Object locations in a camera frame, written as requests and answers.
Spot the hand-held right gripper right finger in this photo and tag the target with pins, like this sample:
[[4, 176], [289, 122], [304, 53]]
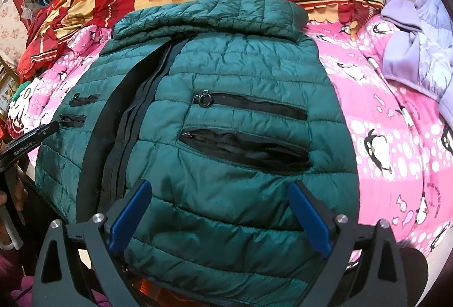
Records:
[[311, 218]]

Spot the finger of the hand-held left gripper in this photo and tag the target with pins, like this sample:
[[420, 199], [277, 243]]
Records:
[[47, 129]]

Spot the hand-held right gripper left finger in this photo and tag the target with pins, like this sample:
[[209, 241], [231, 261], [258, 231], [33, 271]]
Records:
[[129, 218]]

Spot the green quilted jacket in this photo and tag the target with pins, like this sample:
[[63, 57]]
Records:
[[230, 63]]

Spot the person's left hand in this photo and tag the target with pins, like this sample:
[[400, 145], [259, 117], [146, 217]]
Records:
[[19, 186]]

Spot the red cloth with white print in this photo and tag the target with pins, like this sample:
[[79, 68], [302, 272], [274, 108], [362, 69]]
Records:
[[19, 105]]

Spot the pink penguin print blanket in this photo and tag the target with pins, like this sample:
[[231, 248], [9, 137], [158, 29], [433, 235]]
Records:
[[371, 116]]

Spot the person's magenta clothing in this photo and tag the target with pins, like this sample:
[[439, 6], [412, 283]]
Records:
[[21, 293]]

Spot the lavender fleece garment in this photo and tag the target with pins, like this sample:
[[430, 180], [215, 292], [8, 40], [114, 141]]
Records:
[[400, 56]]

